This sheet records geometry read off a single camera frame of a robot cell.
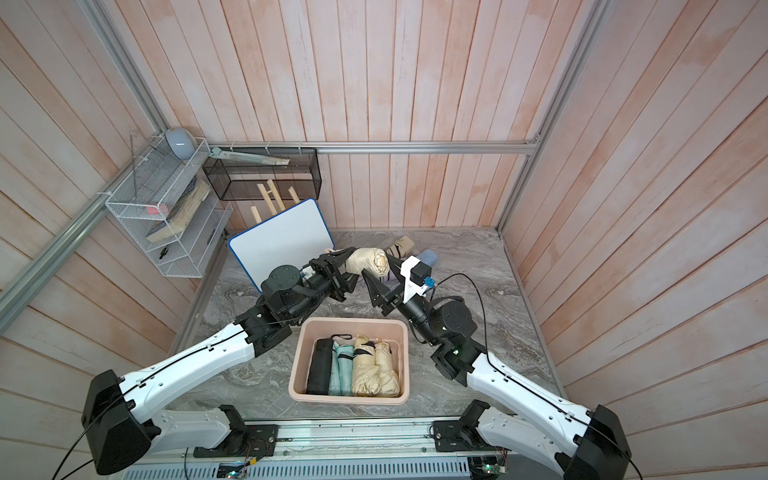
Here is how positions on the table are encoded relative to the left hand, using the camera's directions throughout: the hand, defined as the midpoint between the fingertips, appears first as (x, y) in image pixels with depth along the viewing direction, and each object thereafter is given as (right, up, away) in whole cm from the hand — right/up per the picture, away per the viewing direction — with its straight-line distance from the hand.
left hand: (361, 257), depth 66 cm
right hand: (+3, -1, -5) cm, 6 cm away
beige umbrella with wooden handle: (+7, -33, +11) cm, 35 cm away
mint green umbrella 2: (-5, -31, +15) cm, 35 cm away
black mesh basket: (-46, +28, +41) cm, 68 cm away
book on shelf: (-50, +12, +14) cm, 53 cm away
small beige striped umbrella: (+13, +4, +45) cm, 47 cm away
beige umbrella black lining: (+1, -32, +9) cm, 33 cm away
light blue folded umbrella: (+22, 0, +42) cm, 47 cm away
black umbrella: (-12, -31, +13) cm, 36 cm away
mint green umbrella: (-8, -35, +14) cm, 38 cm away
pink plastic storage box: (+9, -22, +21) cm, 32 cm away
